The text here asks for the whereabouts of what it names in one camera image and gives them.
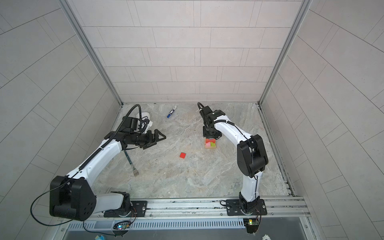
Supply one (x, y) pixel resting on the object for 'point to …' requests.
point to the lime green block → (213, 144)
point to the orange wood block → (208, 140)
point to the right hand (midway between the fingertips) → (208, 136)
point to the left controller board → (121, 226)
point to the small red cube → (182, 155)
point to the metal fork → (134, 170)
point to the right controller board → (252, 224)
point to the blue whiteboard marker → (171, 111)
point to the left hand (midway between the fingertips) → (164, 137)
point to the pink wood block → (208, 144)
